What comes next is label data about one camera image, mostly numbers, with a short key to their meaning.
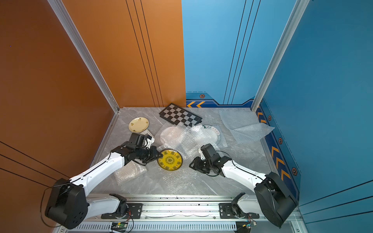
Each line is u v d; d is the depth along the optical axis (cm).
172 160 83
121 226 71
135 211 74
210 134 100
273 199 41
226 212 72
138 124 110
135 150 65
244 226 70
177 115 112
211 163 66
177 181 83
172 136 99
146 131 105
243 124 109
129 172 82
